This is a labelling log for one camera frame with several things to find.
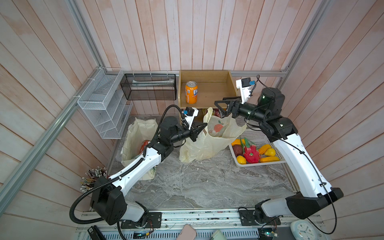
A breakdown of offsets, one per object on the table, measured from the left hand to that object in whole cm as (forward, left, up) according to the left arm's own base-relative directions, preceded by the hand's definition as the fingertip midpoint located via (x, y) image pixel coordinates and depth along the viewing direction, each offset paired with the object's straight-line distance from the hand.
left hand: (206, 127), depth 68 cm
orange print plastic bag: (+10, -10, -18) cm, 23 cm away
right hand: (+3, -4, +12) cm, 13 cm away
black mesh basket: (+47, +34, -11) cm, 59 cm away
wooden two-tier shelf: (+34, +1, -3) cm, 35 cm away
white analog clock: (-37, -47, -32) cm, 68 cm away
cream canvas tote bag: (+13, +40, -20) cm, 46 cm away
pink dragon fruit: (0, -29, -24) cm, 38 cm away
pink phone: (-38, +9, -32) cm, 51 cm away
